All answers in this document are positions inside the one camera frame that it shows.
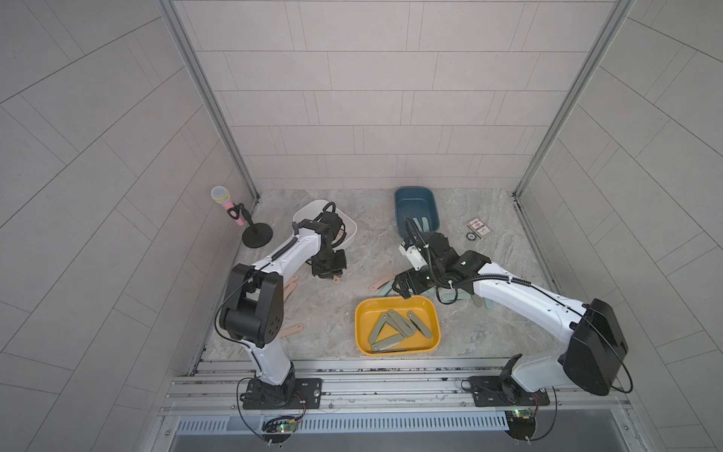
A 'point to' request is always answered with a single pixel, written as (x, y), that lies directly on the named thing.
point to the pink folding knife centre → (381, 282)
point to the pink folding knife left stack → (288, 290)
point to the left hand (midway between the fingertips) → (345, 270)
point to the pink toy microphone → (221, 195)
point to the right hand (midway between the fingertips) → (404, 281)
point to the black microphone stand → (255, 235)
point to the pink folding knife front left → (282, 332)
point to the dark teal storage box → (416, 201)
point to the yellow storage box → (368, 312)
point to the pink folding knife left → (293, 279)
